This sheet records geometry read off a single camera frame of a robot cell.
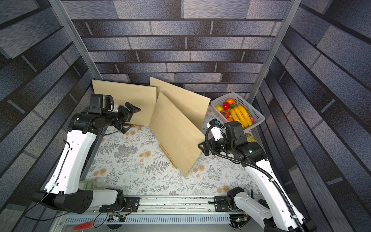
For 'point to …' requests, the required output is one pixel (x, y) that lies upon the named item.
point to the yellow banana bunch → (240, 114)
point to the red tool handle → (85, 225)
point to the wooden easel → (169, 157)
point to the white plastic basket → (252, 110)
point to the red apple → (226, 106)
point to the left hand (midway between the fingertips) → (138, 113)
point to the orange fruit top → (230, 100)
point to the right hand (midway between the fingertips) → (206, 140)
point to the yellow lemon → (219, 108)
